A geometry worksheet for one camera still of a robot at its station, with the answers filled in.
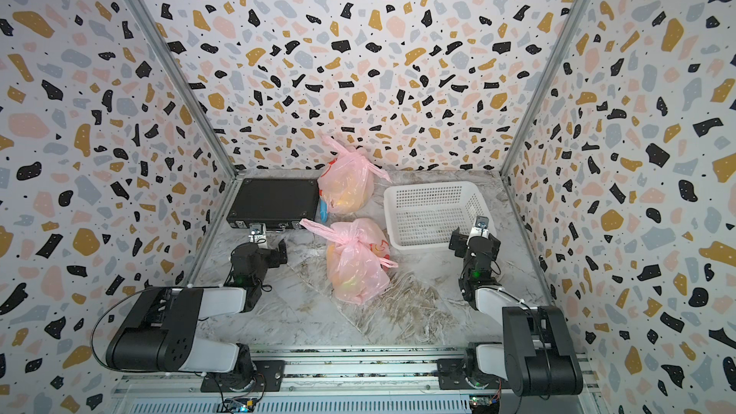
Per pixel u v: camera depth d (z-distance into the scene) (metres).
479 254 0.67
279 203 1.09
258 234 0.80
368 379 0.75
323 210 1.06
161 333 0.44
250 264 0.71
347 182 1.03
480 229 0.76
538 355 0.43
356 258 0.80
